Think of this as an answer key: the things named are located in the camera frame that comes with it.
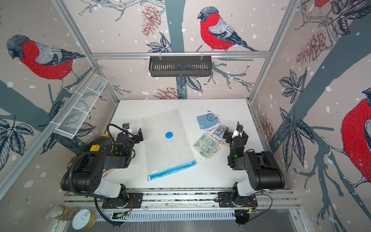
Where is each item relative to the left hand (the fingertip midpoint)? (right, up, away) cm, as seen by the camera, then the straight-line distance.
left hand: (135, 126), depth 92 cm
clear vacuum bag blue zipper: (+21, -14, +1) cm, 25 cm away
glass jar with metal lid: (-21, -36, -28) cm, 50 cm away
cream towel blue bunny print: (+47, -13, +1) cm, 49 cm away
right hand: (+66, -1, -1) cm, 66 cm away
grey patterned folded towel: (+56, -5, +6) cm, 56 cm away
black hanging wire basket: (+29, +44, +15) cm, 55 cm away
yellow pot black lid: (-15, -9, -10) cm, 20 cm away
